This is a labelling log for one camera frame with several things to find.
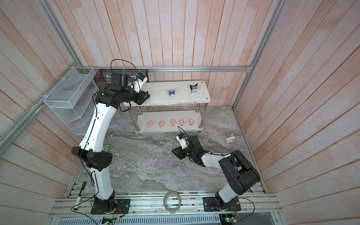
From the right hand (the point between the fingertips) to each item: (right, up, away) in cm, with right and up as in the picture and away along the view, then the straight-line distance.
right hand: (173, 150), depth 90 cm
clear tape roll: (-1, -26, -13) cm, 29 cm away
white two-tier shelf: (+2, +32, +33) cm, 46 cm away
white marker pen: (-53, -24, -13) cm, 59 cm away
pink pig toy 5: (+13, +18, +11) cm, 25 cm away
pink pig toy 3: (-1, +18, +11) cm, 21 cm away
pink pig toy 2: (-9, +17, +11) cm, 22 cm away
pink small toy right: (+40, +6, +9) cm, 42 cm away
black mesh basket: (-47, +47, +1) cm, 67 cm away
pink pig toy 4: (+5, +18, +11) cm, 22 cm away
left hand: (-15, +33, -13) cm, 39 cm away
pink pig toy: (-18, +17, +10) cm, 27 cm away
